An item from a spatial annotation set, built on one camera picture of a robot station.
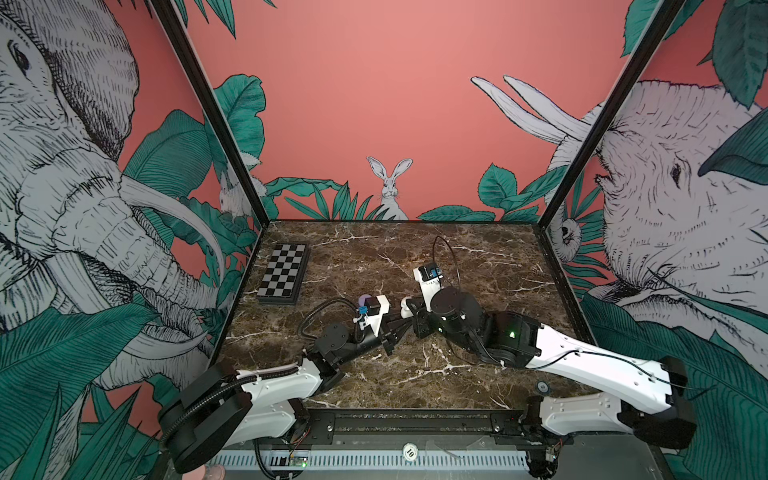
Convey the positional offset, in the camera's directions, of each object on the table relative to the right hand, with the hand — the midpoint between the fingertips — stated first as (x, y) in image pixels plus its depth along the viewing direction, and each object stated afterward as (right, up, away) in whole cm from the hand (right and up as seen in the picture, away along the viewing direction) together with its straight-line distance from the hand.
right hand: (404, 302), depth 65 cm
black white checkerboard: (-41, +3, +36) cm, 54 cm away
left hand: (+2, -3, +3) cm, 5 cm away
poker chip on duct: (+2, -37, +5) cm, 37 cm away
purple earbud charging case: (-8, +1, -4) cm, 9 cm away
